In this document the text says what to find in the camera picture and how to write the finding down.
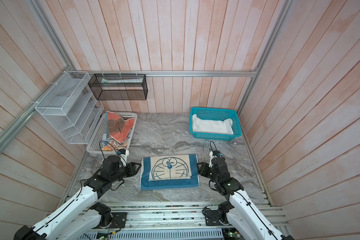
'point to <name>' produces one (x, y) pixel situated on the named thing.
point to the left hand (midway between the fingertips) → (139, 168)
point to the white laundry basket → (95, 143)
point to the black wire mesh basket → (119, 87)
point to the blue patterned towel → (161, 171)
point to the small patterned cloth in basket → (112, 144)
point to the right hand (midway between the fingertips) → (199, 164)
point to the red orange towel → (117, 127)
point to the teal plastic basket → (216, 114)
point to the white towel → (225, 127)
